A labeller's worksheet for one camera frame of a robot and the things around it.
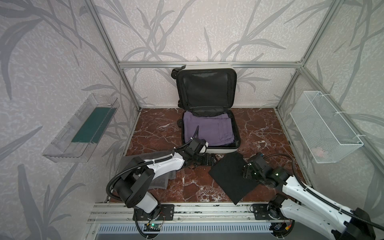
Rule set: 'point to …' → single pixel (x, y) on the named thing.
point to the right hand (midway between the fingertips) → (244, 168)
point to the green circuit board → (152, 227)
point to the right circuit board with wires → (281, 228)
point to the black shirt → (228, 173)
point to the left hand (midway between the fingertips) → (214, 158)
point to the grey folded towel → (160, 181)
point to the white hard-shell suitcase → (209, 89)
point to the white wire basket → (328, 133)
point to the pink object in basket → (319, 151)
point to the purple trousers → (215, 129)
